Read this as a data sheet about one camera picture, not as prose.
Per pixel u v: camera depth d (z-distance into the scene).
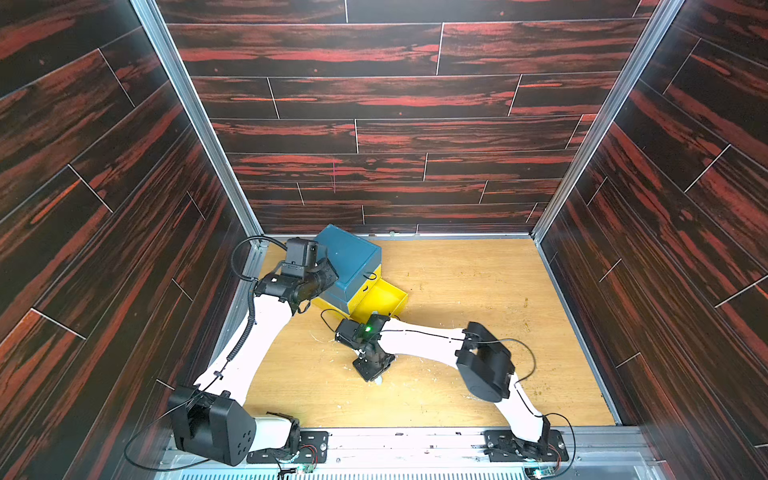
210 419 0.39
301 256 0.59
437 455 0.72
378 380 0.82
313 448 0.72
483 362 0.53
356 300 0.86
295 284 0.55
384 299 1.02
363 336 0.63
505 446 0.74
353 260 0.91
